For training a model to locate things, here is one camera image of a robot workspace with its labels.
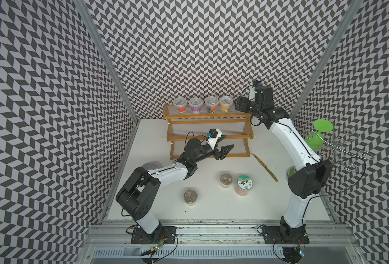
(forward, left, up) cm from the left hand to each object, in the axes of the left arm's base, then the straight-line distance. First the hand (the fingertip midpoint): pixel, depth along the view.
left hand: (229, 141), depth 77 cm
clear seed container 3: (+17, +1, +10) cm, 20 cm away
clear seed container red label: (+16, +24, +10) cm, 30 cm away
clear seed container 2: (+17, +8, +10) cm, 21 cm away
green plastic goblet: (-4, -36, +5) cm, 37 cm away
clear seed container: (+15, +16, +10) cm, 25 cm away
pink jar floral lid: (-15, -7, -16) cm, 23 cm away
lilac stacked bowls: (-2, +41, -19) cm, 45 cm away
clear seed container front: (-20, +19, -18) cm, 33 cm away
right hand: (+18, -7, +8) cm, 21 cm away
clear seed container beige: (-11, +1, -19) cm, 22 cm away
